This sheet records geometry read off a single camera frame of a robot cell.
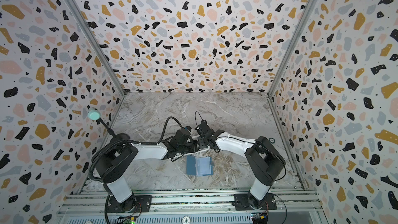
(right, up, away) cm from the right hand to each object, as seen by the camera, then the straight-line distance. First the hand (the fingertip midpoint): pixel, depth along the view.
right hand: (204, 137), depth 91 cm
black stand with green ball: (-45, +15, -26) cm, 54 cm away
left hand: (-1, -3, -1) cm, 4 cm away
